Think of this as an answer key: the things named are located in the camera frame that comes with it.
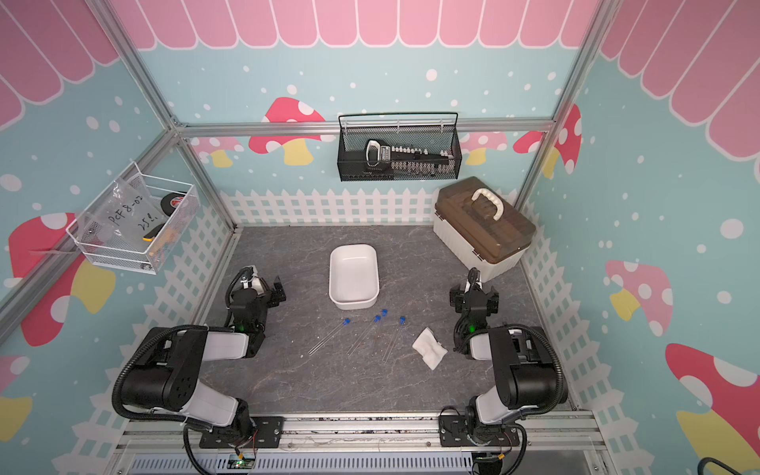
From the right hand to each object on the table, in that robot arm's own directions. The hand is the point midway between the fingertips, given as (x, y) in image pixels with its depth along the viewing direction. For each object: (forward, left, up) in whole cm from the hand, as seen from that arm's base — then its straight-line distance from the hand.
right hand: (475, 285), depth 93 cm
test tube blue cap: (-14, +46, -7) cm, 49 cm away
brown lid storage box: (+20, -4, +6) cm, 21 cm away
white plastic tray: (+10, +40, -8) cm, 42 cm away
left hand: (+1, +67, +2) cm, 67 cm away
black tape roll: (+11, +86, +27) cm, 91 cm away
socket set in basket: (+27, +19, +28) cm, 43 cm away
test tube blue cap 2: (-13, +36, -7) cm, 39 cm away
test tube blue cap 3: (-15, +26, -7) cm, 31 cm away
